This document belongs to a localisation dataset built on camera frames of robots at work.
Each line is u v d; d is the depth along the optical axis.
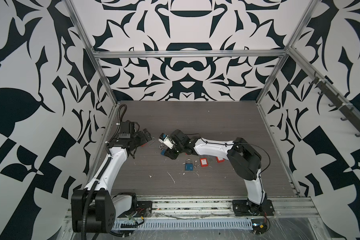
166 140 0.81
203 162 0.89
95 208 0.39
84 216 0.35
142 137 0.76
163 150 0.94
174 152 0.79
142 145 0.75
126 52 0.93
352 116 0.55
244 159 0.51
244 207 0.74
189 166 0.87
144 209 0.73
